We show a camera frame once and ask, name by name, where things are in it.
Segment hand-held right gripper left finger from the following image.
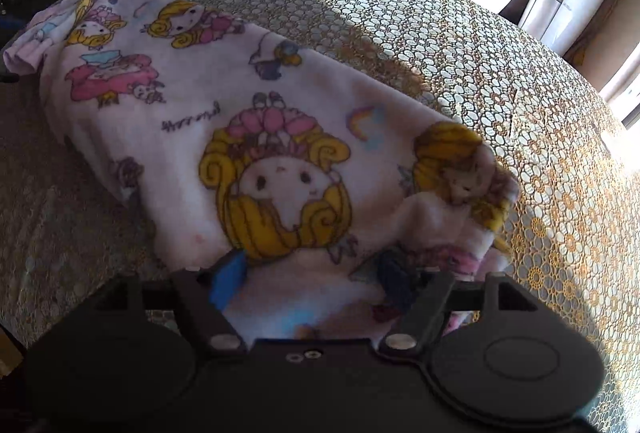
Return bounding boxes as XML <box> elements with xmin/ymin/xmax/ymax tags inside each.
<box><xmin>92</xmin><ymin>249</ymin><xmax>248</xmax><ymax>354</ymax></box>

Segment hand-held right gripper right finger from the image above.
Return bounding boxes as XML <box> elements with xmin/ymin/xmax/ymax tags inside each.
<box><xmin>375</xmin><ymin>250</ymin><xmax>543</xmax><ymax>359</ymax></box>

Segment cartoon print fleece pajama pants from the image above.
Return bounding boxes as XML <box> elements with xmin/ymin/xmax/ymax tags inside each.
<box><xmin>2</xmin><ymin>0</ymin><xmax>521</xmax><ymax>341</ymax></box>

